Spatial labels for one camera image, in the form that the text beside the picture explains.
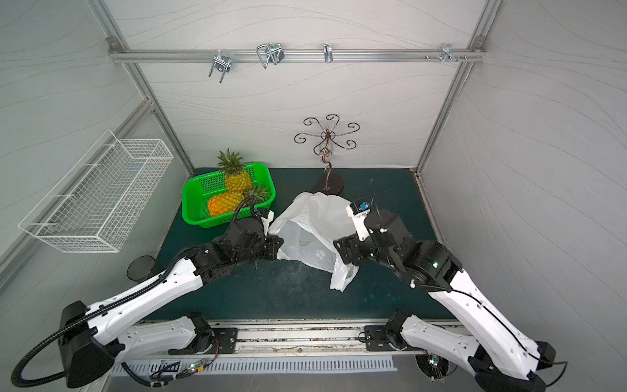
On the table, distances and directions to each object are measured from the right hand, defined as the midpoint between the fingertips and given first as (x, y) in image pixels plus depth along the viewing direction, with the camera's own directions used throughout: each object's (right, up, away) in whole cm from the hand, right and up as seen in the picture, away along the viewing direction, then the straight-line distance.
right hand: (345, 236), depth 65 cm
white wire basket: (-71, +8, +4) cm, 72 cm away
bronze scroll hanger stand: (-3, +16, +45) cm, 48 cm away
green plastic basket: (-60, +12, +39) cm, 73 cm away
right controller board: (+27, -40, +7) cm, 49 cm away
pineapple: (-42, +18, +34) cm, 57 cm away
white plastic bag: (-10, +1, +10) cm, 15 cm away
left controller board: (-43, -38, +4) cm, 57 cm away
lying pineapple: (-46, +7, +31) cm, 56 cm away
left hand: (-18, -4, +10) cm, 21 cm away
